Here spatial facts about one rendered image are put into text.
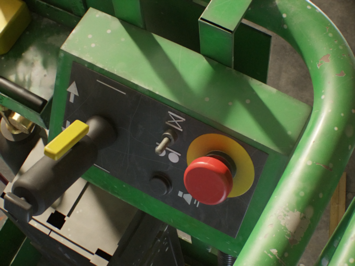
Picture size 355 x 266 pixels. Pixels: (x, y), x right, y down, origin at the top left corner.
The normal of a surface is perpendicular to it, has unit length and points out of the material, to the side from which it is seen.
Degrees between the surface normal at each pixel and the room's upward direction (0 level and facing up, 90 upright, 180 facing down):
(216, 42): 90
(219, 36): 90
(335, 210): 0
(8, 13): 0
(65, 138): 32
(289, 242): 27
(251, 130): 0
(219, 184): 58
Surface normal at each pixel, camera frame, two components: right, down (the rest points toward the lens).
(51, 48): -0.06, -0.40
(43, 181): 0.57, -0.50
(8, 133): -0.22, -0.19
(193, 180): -0.44, 0.47
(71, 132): 0.22, -0.77
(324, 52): -0.49, -0.25
